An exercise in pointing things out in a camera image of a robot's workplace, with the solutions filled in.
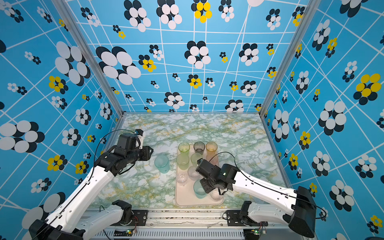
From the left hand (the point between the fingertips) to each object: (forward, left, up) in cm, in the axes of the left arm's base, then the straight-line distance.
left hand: (151, 149), depth 77 cm
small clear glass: (-8, -15, -19) cm, 25 cm away
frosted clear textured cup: (-6, -22, -19) cm, 29 cm away
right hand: (-14, -29, -10) cm, 34 cm away
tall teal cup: (-16, -26, -18) cm, 35 cm away
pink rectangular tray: (-15, -19, -20) cm, 31 cm away
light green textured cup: (+2, -15, -19) cm, 25 cm away
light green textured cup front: (+4, -23, -16) cm, 28 cm away
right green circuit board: (-34, -50, -20) cm, 64 cm away
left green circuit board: (-34, +12, -21) cm, 42 cm away
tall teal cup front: (0, -3, -15) cm, 15 cm away
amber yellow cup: (+10, -34, -16) cm, 39 cm away
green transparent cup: (+11, -16, -16) cm, 25 cm away
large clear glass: (-18, -34, -19) cm, 43 cm away
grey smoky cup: (+11, -26, -15) cm, 32 cm away
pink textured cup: (-7, -32, +4) cm, 33 cm away
